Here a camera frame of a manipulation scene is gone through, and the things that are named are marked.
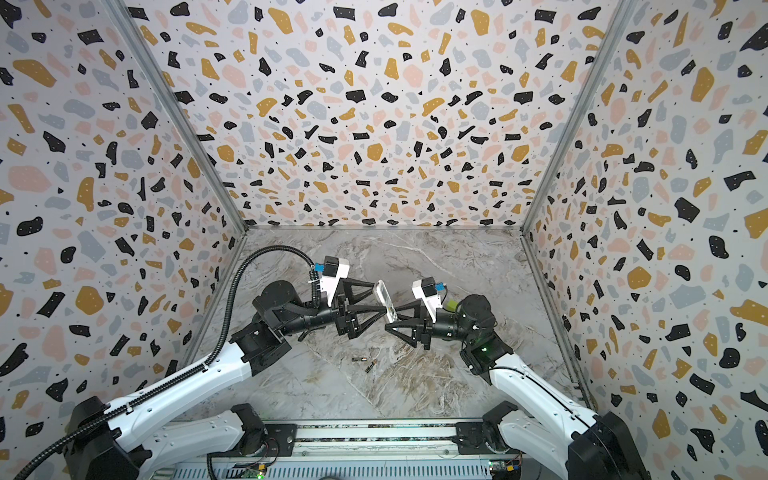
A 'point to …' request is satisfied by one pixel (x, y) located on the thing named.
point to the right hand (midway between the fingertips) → (386, 322)
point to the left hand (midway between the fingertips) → (379, 298)
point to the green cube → (451, 305)
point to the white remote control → (386, 300)
